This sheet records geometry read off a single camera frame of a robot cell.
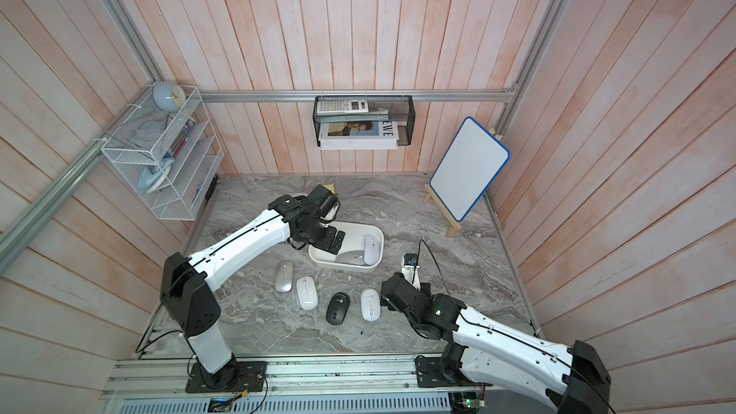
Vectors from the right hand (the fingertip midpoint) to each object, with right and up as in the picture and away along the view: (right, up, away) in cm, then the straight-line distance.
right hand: (396, 284), depth 81 cm
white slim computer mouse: (-27, -4, +5) cm, 27 cm away
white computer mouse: (-6, +7, +15) cm, 17 cm away
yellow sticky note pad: (-23, +30, +36) cm, 52 cm away
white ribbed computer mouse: (-7, -7, +3) cm, 11 cm away
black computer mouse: (-17, -8, +3) cm, 19 cm away
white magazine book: (-11, +46, +13) cm, 49 cm away
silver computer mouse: (-35, 0, +9) cm, 36 cm away
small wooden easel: (+22, +16, +14) cm, 31 cm away
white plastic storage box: (-10, +7, +16) cm, 20 cm away
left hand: (-21, +11, +2) cm, 24 cm away
